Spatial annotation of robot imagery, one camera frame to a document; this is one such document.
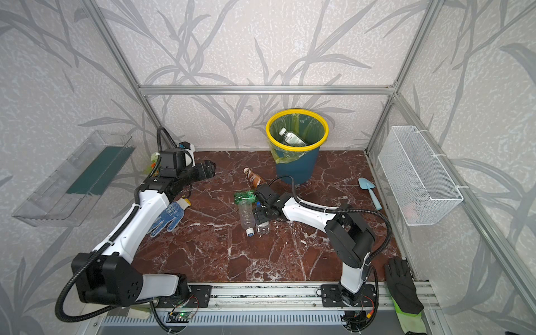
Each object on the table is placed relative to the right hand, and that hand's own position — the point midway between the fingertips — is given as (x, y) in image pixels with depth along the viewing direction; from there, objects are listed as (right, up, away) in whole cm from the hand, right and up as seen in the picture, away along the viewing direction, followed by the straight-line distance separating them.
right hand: (263, 207), depth 90 cm
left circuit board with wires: (-28, -35, -19) cm, 48 cm away
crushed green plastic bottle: (-9, +4, +10) cm, 14 cm away
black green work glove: (+51, -30, -19) cm, 63 cm away
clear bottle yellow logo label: (+13, +31, +9) cm, 35 cm away
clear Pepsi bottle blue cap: (0, -8, -6) cm, 10 cm away
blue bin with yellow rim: (+20, +16, +21) cm, 33 cm away
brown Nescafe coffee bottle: (-6, +11, +12) cm, 17 cm away
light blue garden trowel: (+50, +9, +14) cm, 53 cm away
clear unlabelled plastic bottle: (-7, -4, -1) cm, 8 cm away
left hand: (-21, +20, -8) cm, 31 cm away
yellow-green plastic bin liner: (+21, +37, +10) cm, 43 cm away
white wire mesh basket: (+50, +10, -29) cm, 59 cm away
